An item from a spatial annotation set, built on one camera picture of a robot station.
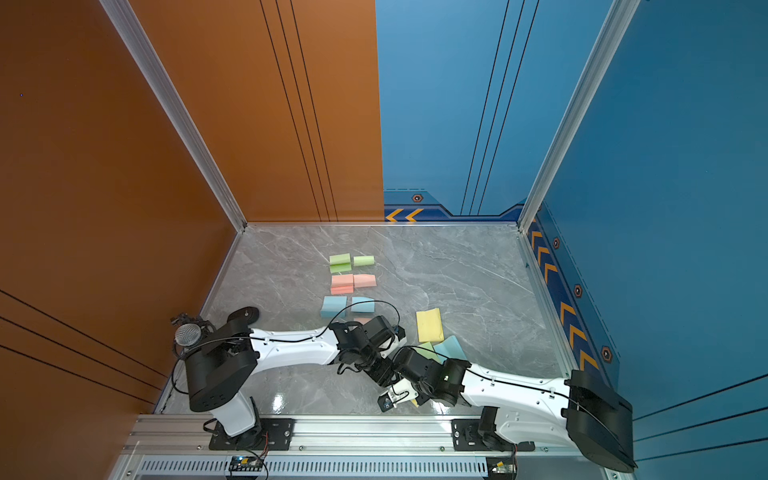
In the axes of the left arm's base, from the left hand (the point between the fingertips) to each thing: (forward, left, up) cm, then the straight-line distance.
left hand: (394, 371), depth 82 cm
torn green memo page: (+40, +12, -2) cm, 42 cm away
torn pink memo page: (+31, +11, -1) cm, 33 cm away
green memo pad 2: (-3, -7, +24) cm, 25 cm away
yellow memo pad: (+14, -11, 0) cm, 18 cm away
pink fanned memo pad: (+29, +18, 0) cm, 34 cm away
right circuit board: (-21, -26, -3) cm, 34 cm away
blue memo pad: (+21, +20, -1) cm, 29 cm away
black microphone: (+1, +46, +22) cm, 51 cm away
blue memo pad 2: (+6, -16, +2) cm, 17 cm away
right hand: (0, -3, +1) cm, 3 cm away
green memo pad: (+37, +20, 0) cm, 42 cm away
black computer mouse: (+16, +46, +1) cm, 49 cm away
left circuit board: (-21, +35, -3) cm, 41 cm away
